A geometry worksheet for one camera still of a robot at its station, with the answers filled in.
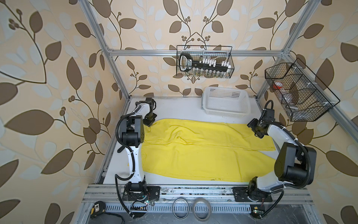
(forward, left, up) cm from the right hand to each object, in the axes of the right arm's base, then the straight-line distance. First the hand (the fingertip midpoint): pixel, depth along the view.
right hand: (252, 127), depth 92 cm
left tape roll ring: (-41, +45, -8) cm, 62 cm away
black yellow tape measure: (-41, +89, -4) cm, 98 cm away
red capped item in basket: (+12, -11, +25) cm, 30 cm away
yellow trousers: (-11, +31, -9) cm, 34 cm away
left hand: (+12, +70, -5) cm, 72 cm away
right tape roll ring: (-39, +36, -9) cm, 54 cm away
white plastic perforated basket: (+31, +8, -7) cm, 33 cm away
